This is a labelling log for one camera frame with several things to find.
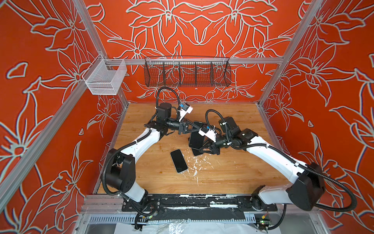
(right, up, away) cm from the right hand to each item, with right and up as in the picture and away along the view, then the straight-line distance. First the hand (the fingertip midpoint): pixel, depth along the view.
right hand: (199, 148), depth 72 cm
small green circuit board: (+31, -36, -3) cm, 47 cm away
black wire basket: (-6, +47, +25) cm, 54 cm away
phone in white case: (-11, -12, +16) cm, 23 cm away
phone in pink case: (0, -6, +17) cm, 18 cm away
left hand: (-1, +10, -2) cm, 10 cm away
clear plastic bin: (-60, +43, +22) cm, 77 cm away
